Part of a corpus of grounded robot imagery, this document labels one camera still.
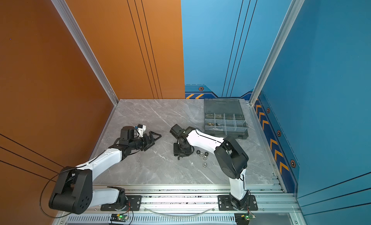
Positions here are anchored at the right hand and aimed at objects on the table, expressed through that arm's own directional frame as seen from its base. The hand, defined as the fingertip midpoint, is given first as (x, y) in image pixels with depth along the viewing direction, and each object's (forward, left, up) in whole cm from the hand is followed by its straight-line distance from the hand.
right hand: (177, 155), depth 86 cm
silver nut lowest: (-5, -16, -3) cm, 17 cm away
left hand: (+8, +11, +7) cm, 16 cm away
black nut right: (+3, -18, -4) cm, 19 cm away
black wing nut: (0, 0, -4) cm, 4 cm away
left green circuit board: (-30, +28, -5) cm, 41 cm away
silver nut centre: (+2, -15, -3) cm, 15 cm away
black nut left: (+4, -13, -3) cm, 13 cm away
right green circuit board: (-30, -36, -4) cm, 47 cm away
